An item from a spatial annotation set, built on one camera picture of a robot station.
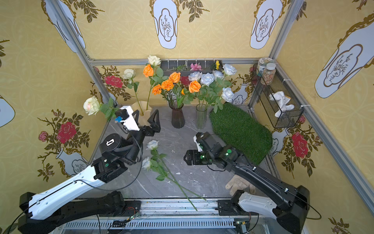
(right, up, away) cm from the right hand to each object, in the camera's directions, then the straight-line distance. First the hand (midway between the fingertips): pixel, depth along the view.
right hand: (191, 155), depth 73 cm
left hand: (-20, +21, -14) cm, 32 cm away
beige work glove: (+26, -18, +8) cm, 32 cm away
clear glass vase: (+7, +20, +24) cm, 32 cm away
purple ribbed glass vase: (-9, +19, +26) cm, 34 cm away
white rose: (-26, -8, +10) cm, 29 cm away
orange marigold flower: (-20, +35, +9) cm, 41 cm away
